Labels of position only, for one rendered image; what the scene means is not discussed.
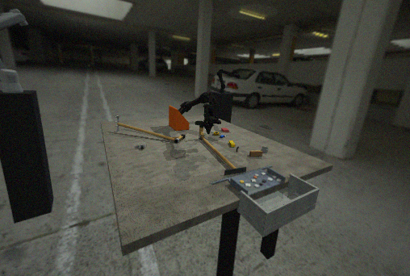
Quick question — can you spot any tan wooden pole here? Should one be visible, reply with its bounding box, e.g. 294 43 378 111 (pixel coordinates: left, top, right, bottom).
199 125 246 175

